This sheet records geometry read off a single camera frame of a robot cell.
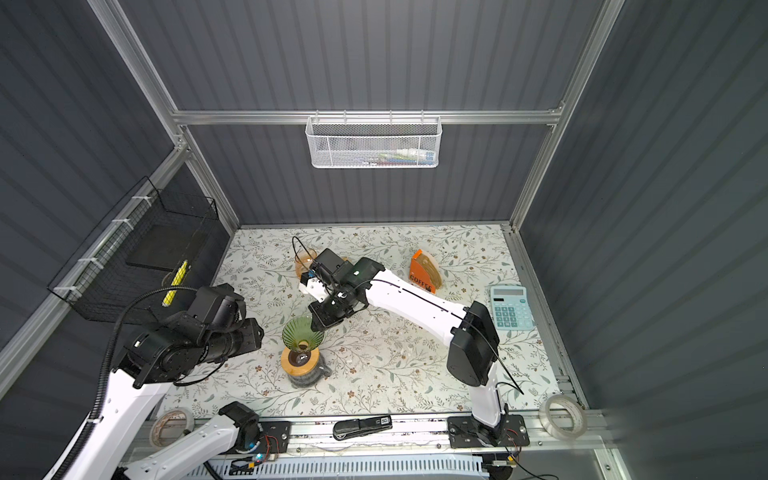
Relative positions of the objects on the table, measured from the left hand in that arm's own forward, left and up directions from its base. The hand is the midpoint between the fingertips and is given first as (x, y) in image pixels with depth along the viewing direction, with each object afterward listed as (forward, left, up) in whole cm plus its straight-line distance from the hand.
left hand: (257, 334), depth 66 cm
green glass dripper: (+2, -7, -5) cm, 9 cm away
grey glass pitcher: (-4, -9, -20) cm, 22 cm away
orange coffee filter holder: (+26, -43, -14) cm, 52 cm away
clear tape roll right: (-17, -77, -20) cm, 81 cm away
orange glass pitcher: (+39, -1, -21) cm, 44 cm away
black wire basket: (+24, +33, +5) cm, 41 cm away
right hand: (+3, -12, -6) cm, 13 cm away
